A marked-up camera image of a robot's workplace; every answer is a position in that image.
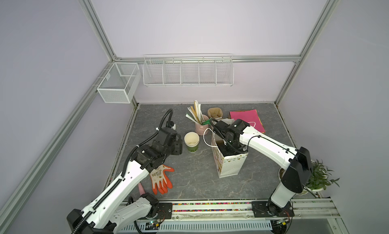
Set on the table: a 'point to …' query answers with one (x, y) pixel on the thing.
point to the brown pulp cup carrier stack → (216, 113)
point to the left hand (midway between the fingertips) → (176, 143)
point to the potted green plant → (318, 179)
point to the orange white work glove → (160, 183)
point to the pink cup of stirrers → (202, 121)
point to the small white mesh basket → (120, 83)
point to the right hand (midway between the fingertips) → (227, 155)
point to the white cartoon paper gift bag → (227, 162)
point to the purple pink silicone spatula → (141, 189)
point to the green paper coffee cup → (191, 140)
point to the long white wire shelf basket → (188, 70)
